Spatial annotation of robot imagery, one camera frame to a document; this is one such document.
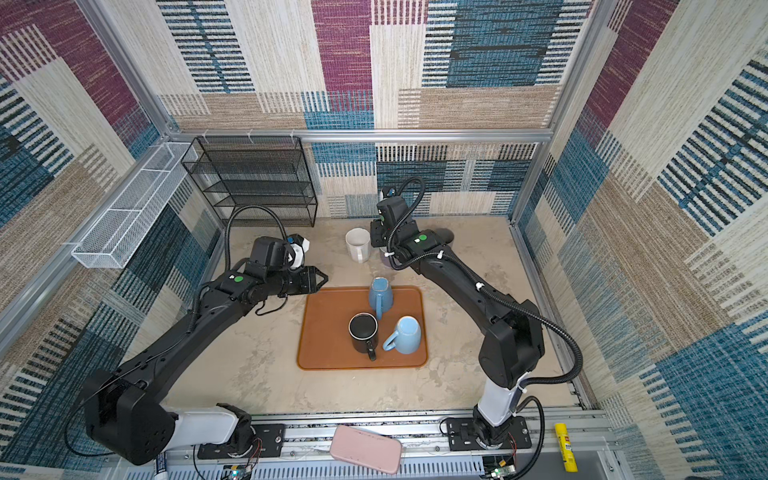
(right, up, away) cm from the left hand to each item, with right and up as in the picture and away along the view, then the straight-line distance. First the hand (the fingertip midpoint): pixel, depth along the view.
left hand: (324, 274), depth 79 cm
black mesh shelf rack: (-26, +34, +29) cm, 52 cm away
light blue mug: (+22, -17, +2) cm, 28 cm away
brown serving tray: (-2, -19, +11) cm, 22 cm away
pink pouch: (+13, -40, -9) cm, 43 cm away
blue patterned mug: (+15, -7, +10) cm, 19 cm away
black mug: (+10, -15, +2) cm, 18 cm away
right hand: (+15, +12, +4) cm, 20 cm away
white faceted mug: (+7, +9, +23) cm, 26 cm away
